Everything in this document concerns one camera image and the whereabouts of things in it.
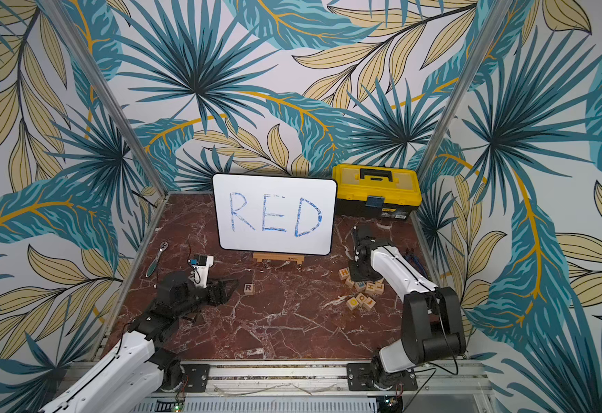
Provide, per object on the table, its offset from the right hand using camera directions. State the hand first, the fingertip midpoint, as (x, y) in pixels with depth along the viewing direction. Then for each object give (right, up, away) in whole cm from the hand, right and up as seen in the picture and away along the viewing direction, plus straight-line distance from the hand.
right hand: (364, 274), depth 89 cm
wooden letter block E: (-1, -5, +1) cm, 5 cm away
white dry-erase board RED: (-31, +21, -1) cm, 37 cm away
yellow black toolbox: (+8, +30, +12) cm, 34 cm away
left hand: (-43, -1, -9) cm, 44 cm away
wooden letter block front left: (-5, -9, -3) cm, 11 cm away
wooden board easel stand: (-31, +5, +5) cm, 32 cm away
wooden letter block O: (-2, -8, -2) cm, 8 cm away
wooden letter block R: (-40, -5, -1) cm, 40 cm away
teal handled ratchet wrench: (-77, +1, +6) cm, 77 cm away
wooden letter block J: (+1, -9, -3) cm, 9 cm away
